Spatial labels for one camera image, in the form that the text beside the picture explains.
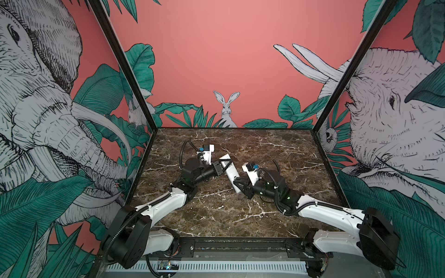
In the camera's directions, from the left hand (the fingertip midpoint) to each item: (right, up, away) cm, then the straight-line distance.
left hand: (232, 160), depth 74 cm
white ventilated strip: (-7, -44, -4) cm, 45 cm away
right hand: (+1, -9, 0) cm, 9 cm away
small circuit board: (-27, -43, -4) cm, 51 cm away
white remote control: (-1, -5, +1) cm, 5 cm away
